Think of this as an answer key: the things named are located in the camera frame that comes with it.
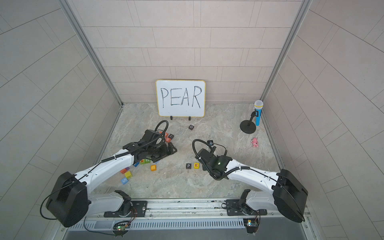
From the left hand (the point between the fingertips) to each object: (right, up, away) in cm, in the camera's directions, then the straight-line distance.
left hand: (175, 152), depth 82 cm
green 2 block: (-9, +1, -21) cm, 22 cm away
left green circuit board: (-20, -29, -18) cm, 40 cm away
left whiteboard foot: (-7, +19, +24) cm, 31 cm away
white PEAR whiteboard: (+1, +32, +20) cm, 38 cm away
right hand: (+18, -6, +1) cm, 19 cm away
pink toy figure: (+48, +3, +11) cm, 50 cm away
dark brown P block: (+7, -9, +2) cm, 12 cm away
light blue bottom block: (-26, -14, -4) cm, 30 cm away
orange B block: (-12, -9, 0) cm, 15 cm away
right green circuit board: (+38, -30, -14) cm, 50 cm away
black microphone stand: (+47, +13, +19) cm, 52 cm away
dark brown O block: (+8, +12, +20) cm, 24 cm away
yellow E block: (+12, -8, +2) cm, 15 cm away
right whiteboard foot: (+7, +18, +24) cm, 31 cm away
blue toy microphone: (+47, +26, +2) cm, 54 cm away
